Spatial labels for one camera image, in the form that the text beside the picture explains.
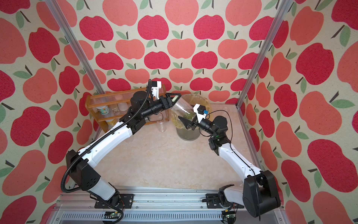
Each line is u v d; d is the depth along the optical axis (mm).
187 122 628
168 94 603
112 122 1025
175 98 632
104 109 919
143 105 512
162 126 1033
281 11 710
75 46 843
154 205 738
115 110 954
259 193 407
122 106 957
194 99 925
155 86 628
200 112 585
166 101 605
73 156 432
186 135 981
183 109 638
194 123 631
